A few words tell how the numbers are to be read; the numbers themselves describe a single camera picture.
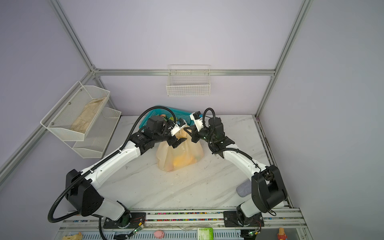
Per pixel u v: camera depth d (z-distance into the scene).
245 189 0.80
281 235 0.68
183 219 0.75
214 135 0.63
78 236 0.68
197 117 0.67
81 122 0.76
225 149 0.58
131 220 0.73
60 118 0.68
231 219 0.73
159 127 0.61
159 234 0.69
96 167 0.45
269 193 0.43
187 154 0.82
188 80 1.05
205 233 0.68
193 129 0.71
